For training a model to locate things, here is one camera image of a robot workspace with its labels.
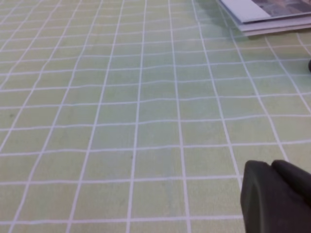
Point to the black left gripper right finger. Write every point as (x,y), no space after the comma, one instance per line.
(291,186)

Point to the white brochure stack with photo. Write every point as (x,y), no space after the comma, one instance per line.
(257,17)

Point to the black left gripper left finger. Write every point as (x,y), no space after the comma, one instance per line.
(258,215)

